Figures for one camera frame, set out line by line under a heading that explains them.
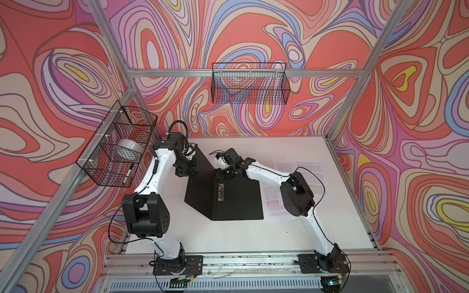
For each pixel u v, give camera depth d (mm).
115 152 713
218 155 883
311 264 734
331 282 709
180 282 713
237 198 933
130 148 720
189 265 731
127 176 718
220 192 933
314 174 603
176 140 685
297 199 572
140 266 750
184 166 704
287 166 1064
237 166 737
